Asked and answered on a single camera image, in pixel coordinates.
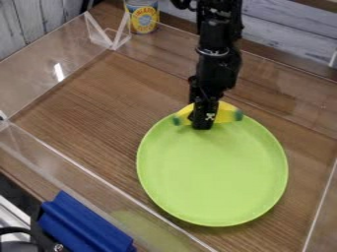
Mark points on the yellow blue labelled can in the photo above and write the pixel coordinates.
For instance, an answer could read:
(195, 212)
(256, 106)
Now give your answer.
(143, 15)

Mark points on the yellow toy banana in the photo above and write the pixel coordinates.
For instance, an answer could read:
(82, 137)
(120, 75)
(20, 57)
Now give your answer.
(227, 114)

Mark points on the blue plastic clamp block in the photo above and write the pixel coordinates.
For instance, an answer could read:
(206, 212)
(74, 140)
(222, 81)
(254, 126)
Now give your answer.
(78, 228)

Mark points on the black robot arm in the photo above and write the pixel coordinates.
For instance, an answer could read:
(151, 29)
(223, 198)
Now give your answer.
(219, 30)

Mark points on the clear acrylic enclosure wall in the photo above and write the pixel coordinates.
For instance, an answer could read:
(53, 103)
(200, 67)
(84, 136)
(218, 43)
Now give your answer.
(82, 91)

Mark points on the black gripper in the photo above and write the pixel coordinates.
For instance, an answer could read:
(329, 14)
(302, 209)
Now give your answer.
(216, 74)

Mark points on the green round plate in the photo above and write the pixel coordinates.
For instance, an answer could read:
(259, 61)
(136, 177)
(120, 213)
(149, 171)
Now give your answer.
(214, 178)

